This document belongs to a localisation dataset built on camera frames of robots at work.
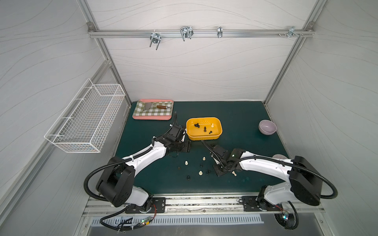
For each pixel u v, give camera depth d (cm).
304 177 43
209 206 75
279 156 85
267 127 102
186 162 87
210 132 101
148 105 115
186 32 77
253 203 74
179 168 85
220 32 78
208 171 84
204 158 88
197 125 105
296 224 69
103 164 41
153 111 115
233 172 84
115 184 42
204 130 102
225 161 63
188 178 82
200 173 83
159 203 74
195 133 102
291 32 77
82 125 68
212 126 104
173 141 67
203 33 78
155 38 79
